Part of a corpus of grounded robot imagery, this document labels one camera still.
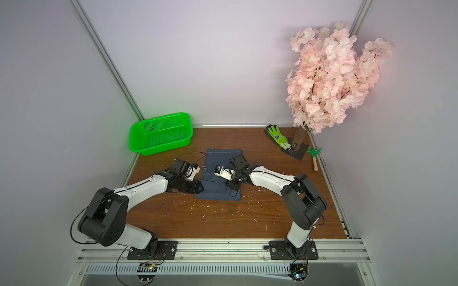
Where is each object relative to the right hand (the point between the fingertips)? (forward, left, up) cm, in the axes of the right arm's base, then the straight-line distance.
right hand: (229, 176), depth 90 cm
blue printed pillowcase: (-5, +8, -2) cm, 9 cm away
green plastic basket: (+32, +57, -5) cm, 65 cm away
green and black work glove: (+37, -28, -6) cm, 47 cm away
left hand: (-6, +14, -2) cm, 15 cm away
